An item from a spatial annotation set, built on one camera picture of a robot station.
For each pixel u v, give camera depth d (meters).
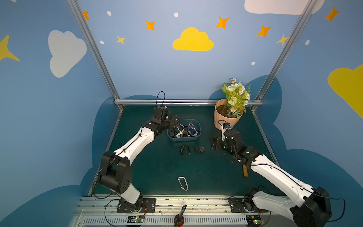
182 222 0.62
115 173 0.44
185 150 0.96
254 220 0.71
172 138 0.98
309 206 0.38
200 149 0.95
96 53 0.85
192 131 1.02
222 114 0.93
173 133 0.99
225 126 0.70
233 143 0.59
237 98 0.89
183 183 0.82
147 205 0.75
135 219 0.71
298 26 0.76
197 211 0.73
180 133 0.98
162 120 0.68
